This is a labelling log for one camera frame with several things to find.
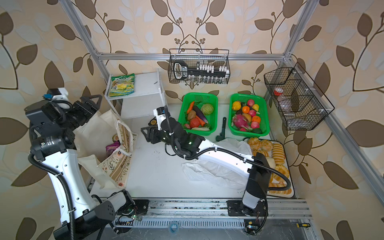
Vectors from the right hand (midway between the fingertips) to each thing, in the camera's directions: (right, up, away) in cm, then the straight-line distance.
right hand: (146, 128), depth 65 cm
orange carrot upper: (+17, +14, +50) cm, 55 cm away
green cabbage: (+30, +12, +43) cm, 53 cm away
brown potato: (+18, +8, +42) cm, 46 cm away
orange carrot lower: (+26, +2, +40) cm, 47 cm away
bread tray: (+71, -16, +27) cm, 77 cm away
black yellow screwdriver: (+74, -46, +4) cm, 87 cm away
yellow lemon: (+52, +14, +43) cm, 69 cm away
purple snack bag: (-26, -12, +17) cm, 33 cm away
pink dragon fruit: (+51, +3, +34) cm, 61 cm away
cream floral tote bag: (-31, -10, +20) cm, 38 cm away
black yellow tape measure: (-9, +2, +40) cm, 42 cm away
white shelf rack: (-4, +17, +16) cm, 24 cm away
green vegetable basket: (+25, +21, +54) cm, 63 cm away
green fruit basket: (+72, +18, +48) cm, 88 cm away
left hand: (-17, +12, -7) cm, 22 cm away
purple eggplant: (+24, +8, +44) cm, 51 cm away
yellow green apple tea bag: (-19, +23, +17) cm, 34 cm away
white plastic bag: (+24, -25, +19) cm, 39 cm away
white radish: (+25, -2, +33) cm, 42 cm away
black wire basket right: (+74, +11, +7) cm, 76 cm away
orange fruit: (+59, +11, +45) cm, 75 cm away
